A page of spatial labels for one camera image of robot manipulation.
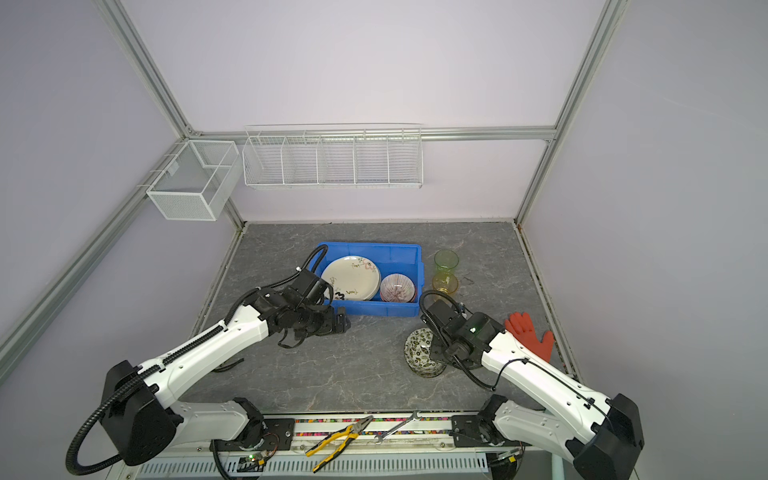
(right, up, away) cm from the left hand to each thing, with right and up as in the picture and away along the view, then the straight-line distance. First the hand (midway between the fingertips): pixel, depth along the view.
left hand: (335, 331), depth 78 cm
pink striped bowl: (+17, +9, +18) cm, 26 cm away
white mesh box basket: (-53, +45, +25) cm, 74 cm away
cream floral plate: (+3, +12, +23) cm, 26 cm away
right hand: (+28, -5, -2) cm, 29 cm away
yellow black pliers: (+4, -24, -4) cm, 25 cm away
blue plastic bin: (+14, +19, +28) cm, 36 cm away
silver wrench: (+12, -25, -4) cm, 28 cm away
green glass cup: (+33, +18, +22) cm, 43 cm away
